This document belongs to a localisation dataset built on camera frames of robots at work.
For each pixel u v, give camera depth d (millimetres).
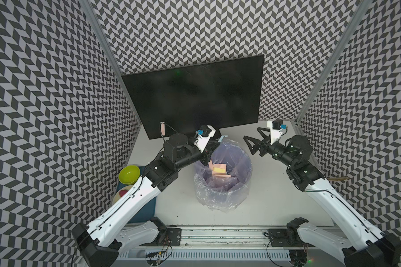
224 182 724
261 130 707
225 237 758
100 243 374
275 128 580
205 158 563
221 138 620
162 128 846
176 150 470
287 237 698
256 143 605
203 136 519
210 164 803
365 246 386
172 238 731
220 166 824
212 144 606
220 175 817
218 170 821
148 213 811
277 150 590
